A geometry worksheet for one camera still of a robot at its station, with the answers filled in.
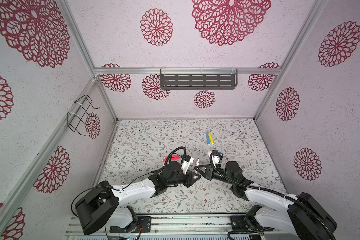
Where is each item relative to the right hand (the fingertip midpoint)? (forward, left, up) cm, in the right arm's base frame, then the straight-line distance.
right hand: (195, 166), depth 76 cm
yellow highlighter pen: (+30, -13, -16) cm, 36 cm away
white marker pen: (+2, -1, +1) cm, 2 cm away
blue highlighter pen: (+31, -11, -16) cm, 37 cm away
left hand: (-4, -2, -6) cm, 7 cm away
